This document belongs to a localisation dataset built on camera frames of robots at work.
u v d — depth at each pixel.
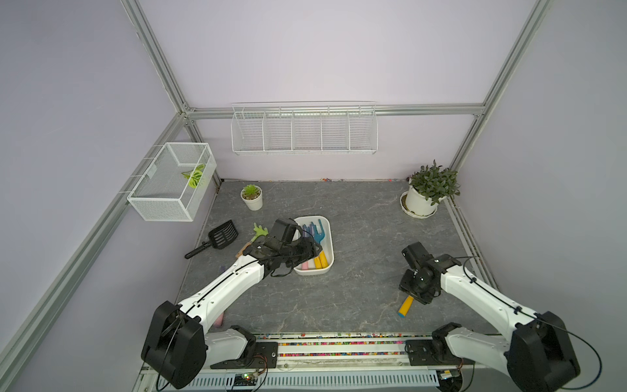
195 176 0.81
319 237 0.99
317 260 0.91
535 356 0.40
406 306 0.82
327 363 0.73
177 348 0.39
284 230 0.62
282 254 0.62
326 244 0.97
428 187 0.94
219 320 0.81
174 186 0.82
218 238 1.02
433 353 0.73
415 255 0.68
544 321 0.42
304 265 0.74
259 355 0.73
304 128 1.00
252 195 1.05
